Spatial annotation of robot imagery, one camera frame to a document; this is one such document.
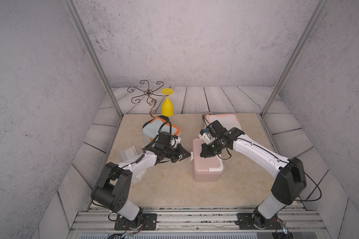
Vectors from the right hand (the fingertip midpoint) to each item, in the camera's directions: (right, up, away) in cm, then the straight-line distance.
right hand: (201, 155), depth 80 cm
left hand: (-4, 0, +2) cm, 5 cm away
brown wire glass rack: (-31, +36, +11) cm, 49 cm away
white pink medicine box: (+20, +19, +18) cm, 33 cm away
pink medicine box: (+2, -6, -5) cm, 8 cm away
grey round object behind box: (+8, +26, +35) cm, 44 cm away
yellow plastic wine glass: (-20, +27, +15) cm, 36 cm away
